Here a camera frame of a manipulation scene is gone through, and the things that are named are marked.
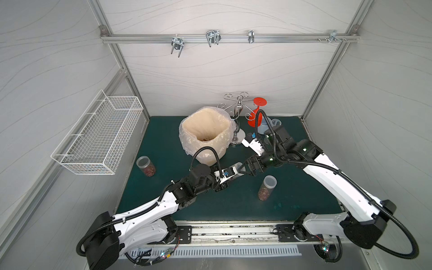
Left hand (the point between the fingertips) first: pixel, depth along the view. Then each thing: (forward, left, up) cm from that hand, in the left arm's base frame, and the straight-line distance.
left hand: (229, 171), depth 73 cm
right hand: (-1, -6, +7) cm, 9 cm away
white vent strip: (-28, +7, -20) cm, 35 cm away
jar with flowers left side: (+7, +42, -8) cm, 44 cm away
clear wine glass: (+40, -31, -10) cm, 52 cm away
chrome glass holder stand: (+35, -5, +7) cm, 36 cm away
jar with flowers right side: (-4, -18, -3) cm, 18 cm away
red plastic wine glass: (+37, -16, +9) cm, 42 cm away
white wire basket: (+6, +55, +11) cm, 57 cm away
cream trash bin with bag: (+30, +12, -4) cm, 33 cm away
